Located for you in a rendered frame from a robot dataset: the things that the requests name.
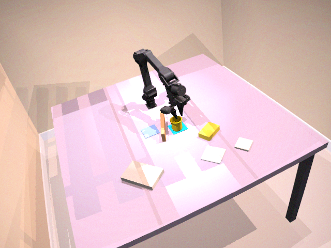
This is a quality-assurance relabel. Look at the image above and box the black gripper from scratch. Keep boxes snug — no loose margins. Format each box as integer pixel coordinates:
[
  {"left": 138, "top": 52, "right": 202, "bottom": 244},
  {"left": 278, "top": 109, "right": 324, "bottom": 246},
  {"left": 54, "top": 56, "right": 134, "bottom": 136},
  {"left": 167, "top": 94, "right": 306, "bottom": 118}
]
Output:
[{"left": 160, "top": 94, "right": 184, "bottom": 119}]

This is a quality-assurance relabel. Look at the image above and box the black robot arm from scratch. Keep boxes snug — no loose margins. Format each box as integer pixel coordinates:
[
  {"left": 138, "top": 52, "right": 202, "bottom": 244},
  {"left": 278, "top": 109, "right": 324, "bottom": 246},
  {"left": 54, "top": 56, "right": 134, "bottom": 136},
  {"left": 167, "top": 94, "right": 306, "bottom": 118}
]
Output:
[{"left": 133, "top": 49, "right": 189, "bottom": 109}]

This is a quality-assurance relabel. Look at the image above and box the yellow rectangular block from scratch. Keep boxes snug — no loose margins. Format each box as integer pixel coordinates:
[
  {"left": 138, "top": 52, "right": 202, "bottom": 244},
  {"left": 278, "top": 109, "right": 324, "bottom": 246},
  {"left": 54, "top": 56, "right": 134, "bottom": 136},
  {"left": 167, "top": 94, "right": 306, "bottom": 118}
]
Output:
[{"left": 198, "top": 122, "right": 220, "bottom": 141}]

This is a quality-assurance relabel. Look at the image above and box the white flat square block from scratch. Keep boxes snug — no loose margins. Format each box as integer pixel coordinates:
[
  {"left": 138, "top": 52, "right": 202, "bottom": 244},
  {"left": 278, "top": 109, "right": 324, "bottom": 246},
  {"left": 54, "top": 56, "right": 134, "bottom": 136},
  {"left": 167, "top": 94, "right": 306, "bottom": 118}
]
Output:
[{"left": 201, "top": 146, "right": 226, "bottom": 164}]

